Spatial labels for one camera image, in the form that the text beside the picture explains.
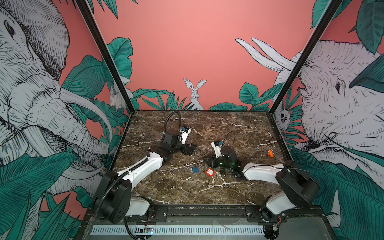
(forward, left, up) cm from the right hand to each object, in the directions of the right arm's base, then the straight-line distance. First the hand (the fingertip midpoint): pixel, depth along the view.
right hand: (203, 157), depth 85 cm
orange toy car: (+7, -45, -8) cm, 46 cm away
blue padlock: (-4, +5, -8) cm, 10 cm away
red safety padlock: (-6, -4, -8) cm, 11 cm away
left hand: (+8, +7, +7) cm, 13 cm away
